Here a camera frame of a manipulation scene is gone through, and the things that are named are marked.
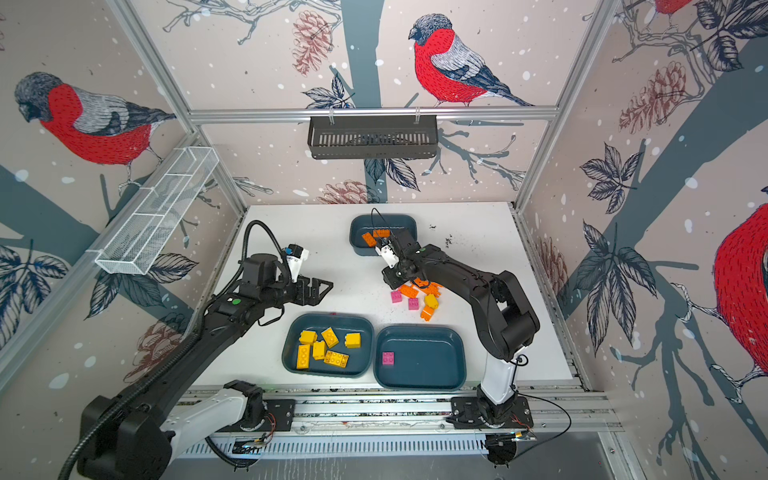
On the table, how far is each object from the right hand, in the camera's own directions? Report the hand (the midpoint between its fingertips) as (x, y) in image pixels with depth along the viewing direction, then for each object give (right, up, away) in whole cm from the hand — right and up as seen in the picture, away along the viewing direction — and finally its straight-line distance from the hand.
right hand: (389, 278), depth 93 cm
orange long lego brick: (-2, +14, +18) cm, 23 cm away
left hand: (-19, +1, -14) cm, 23 cm away
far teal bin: (-9, +18, +22) cm, 30 cm away
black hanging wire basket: (-6, +49, +14) cm, 51 cm away
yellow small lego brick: (+13, -7, 0) cm, 15 cm away
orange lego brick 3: (+12, -10, -3) cm, 16 cm away
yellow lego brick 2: (-17, -16, -7) cm, 25 cm away
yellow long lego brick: (-24, -21, -9) cm, 33 cm away
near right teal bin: (+11, -21, -9) cm, 26 cm away
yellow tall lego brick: (-20, -19, -10) cm, 29 cm away
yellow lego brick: (-23, -16, -8) cm, 29 cm away
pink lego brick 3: (+8, -8, 0) cm, 11 cm away
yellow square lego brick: (-10, -16, -9) cm, 21 cm away
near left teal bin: (-8, -21, -11) cm, 25 cm away
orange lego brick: (-8, +12, +17) cm, 22 cm away
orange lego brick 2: (+6, -5, +4) cm, 9 cm away
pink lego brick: (0, -21, -11) cm, 23 cm away
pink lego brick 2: (+2, -6, +2) cm, 7 cm away
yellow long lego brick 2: (-15, -20, -11) cm, 28 cm away
